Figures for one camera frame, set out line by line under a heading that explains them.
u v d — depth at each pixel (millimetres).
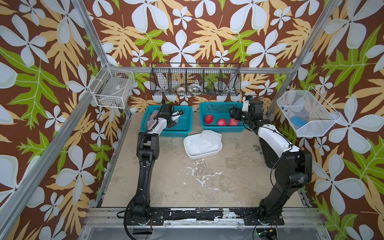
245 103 801
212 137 932
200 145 960
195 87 975
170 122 1020
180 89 958
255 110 683
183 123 1147
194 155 911
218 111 1189
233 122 1073
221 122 1076
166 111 906
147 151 666
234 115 810
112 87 859
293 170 478
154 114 1106
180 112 1014
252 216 734
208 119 1110
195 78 963
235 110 815
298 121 787
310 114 810
